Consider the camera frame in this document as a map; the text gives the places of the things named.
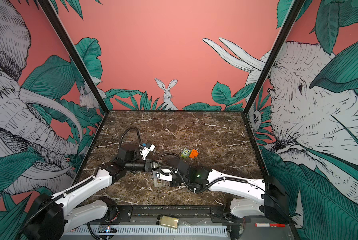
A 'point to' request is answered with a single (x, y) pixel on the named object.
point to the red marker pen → (270, 225)
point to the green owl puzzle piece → (185, 154)
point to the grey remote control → (157, 182)
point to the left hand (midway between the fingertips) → (161, 165)
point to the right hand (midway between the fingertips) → (162, 170)
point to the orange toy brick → (194, 153)
